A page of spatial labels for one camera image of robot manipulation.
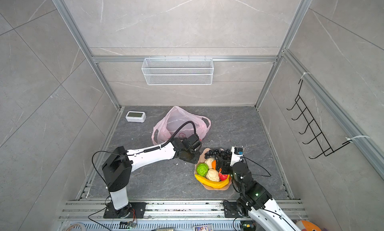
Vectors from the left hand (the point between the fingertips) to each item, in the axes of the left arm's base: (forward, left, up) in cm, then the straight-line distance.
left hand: (198, 156), depth 84 cm
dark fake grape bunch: (+1, -16, +1) cm, 16 cm away
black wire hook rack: (-6, -54, +23) cm, 59 cm away
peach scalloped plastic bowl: (-2, -2, -1) cm, 3 cm away
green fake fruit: (-8, -2, +1) cm, 8 cm away
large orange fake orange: (-5, -9, -1) cm, 10 cm away
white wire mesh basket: (+53, +12, +21) cm, 59 cm away
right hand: (-3, -13, +6) cm, 15 cm away
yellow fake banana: (-15, -7, -2) cm, 16 cm away
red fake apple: (-12, -13, 0) cm, 17 cm away
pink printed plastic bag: (+21, +19, 0) cm, 29 cm away
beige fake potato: (-10, -7, -2) cm, 13 cm away
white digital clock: (+36, +45, -5) cm, 58 cm away
